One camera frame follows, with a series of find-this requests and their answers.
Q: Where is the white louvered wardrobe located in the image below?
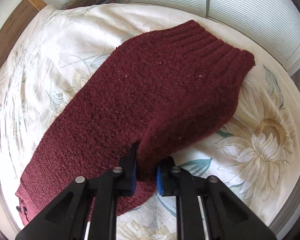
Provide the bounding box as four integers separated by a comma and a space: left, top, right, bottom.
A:
84, 0, 300, 77

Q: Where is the wooden headboard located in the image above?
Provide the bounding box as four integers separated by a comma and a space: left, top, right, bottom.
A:
0, 0, 46, 68

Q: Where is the dark red knitted sweater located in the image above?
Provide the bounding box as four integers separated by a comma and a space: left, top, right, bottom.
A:
16, 21, 255, 224

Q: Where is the white floral bed duvet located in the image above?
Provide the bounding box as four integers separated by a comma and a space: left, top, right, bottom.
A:
0, 4, 300, 228

